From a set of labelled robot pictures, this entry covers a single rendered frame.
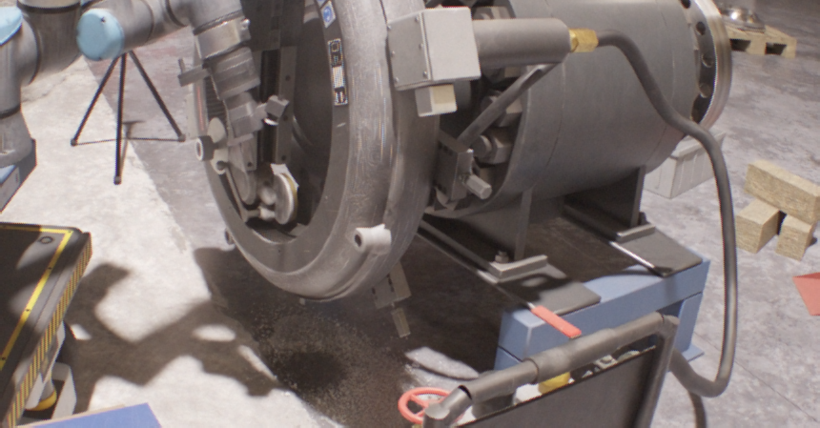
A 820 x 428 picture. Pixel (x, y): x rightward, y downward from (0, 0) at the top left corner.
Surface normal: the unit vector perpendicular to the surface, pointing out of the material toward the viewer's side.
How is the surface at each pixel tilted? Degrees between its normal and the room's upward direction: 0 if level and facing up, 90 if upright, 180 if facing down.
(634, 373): 90
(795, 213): 90
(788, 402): 0
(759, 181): 90
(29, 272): 0
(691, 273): 90
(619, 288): 0
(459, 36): 68
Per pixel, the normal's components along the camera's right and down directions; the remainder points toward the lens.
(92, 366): 0.08, -0.91
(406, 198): 0.55, 0.52
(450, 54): 0.58, -0.01
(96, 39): -0.31, 0.42
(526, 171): 0.49, 0.72
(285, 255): -0.80, 0.17
